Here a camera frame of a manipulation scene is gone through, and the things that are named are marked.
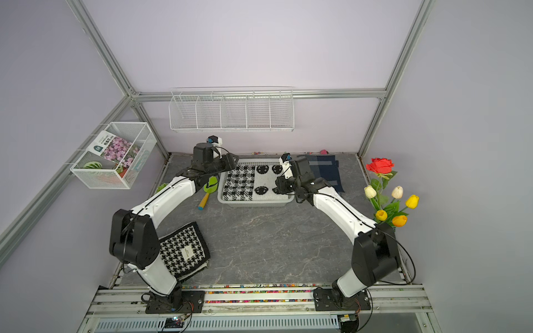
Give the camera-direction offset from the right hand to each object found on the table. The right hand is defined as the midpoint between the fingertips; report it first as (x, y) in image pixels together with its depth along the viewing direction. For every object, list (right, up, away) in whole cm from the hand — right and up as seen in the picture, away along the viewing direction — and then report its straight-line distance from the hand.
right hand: (280, 179), depth 86 cm
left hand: (-19, +9, +2) cm, 21 cm away
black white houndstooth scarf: (-38, -29, -4) cm, 48 cm away
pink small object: (+28, +15, +38) cm, 50 cm away
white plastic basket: (-12, -11, +6) cm, 18 cm away
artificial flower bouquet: (+36, -11, -16) cm, 41 cm away
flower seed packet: (-60, +11, -10) cm, 62 cm away
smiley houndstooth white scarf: (-12, -2, +11) cm, 17 cm away
